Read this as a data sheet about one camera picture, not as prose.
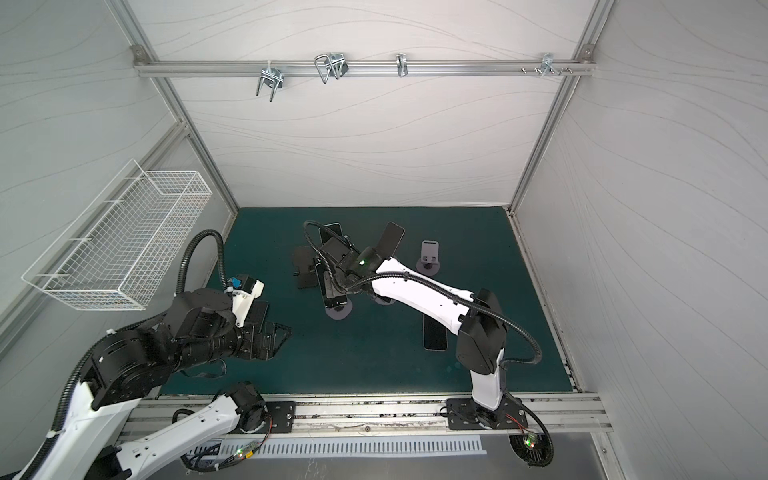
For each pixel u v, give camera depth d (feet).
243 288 1.74
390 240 3.21
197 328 1.38
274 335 1.73
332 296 2.31
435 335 2.80
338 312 3.04
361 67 2.53
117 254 2.22
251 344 1.67
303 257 3.13
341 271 1.92
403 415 2.47
